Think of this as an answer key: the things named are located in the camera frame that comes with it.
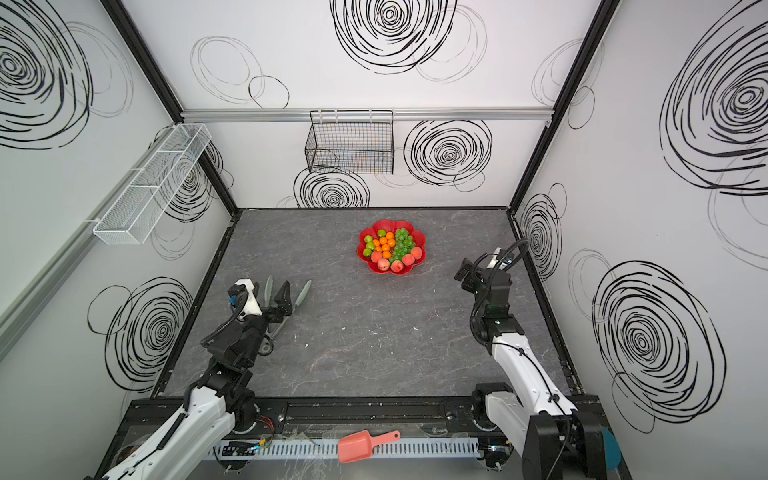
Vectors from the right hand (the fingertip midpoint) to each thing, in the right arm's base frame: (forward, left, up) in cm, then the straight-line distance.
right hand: (474, 264), depth 83 cm
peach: (+12, +15, -11) cm, 22 cm away
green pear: (+19, +32, -12) cm, 39 cm away
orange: (+20, +27, -14) cm, 37 cm away
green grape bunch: (+18, +19, -12) cm, 29 cm away
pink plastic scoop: (-41, +31, -16) cm, 54 cm away
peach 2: (+10, +18, -12) cm, 24 cm away
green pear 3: (+13, +32, -12) cm, 37 cm away
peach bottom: (+8, +22, -13) cm, 27 cm away
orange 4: (+19, +29, -14) cm, 37 cm away
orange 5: (+17, +26, -14) cm, 34 cm away
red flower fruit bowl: (+27, +25, -14) cm, 39 cm away
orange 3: (+19, +23, -14) cm, 33 cm away
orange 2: (+22, +24, -14) cm, 36 cm away
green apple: (+23, +28, -13) cm, 38 cm away
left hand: (-8, +54, +2) cm, 55 cm away
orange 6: (+13, +25, -13) cm, 32 cm away
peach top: (+8, +26, -13) cm, 30 cm away
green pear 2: (+17, +31, -13) cm, 38 cm away
